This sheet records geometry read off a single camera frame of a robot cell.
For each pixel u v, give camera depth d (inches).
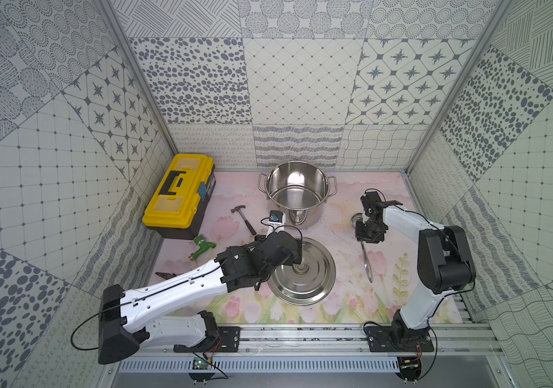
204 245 36.7
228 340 28.9
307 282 33.5
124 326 15.4
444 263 19.2
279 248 19.4
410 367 28.6
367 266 35.6
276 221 24.2
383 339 28.9
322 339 29.9
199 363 28.0
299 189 43.6
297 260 25.1
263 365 27.6
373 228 31.5
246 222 39.8
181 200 34.6
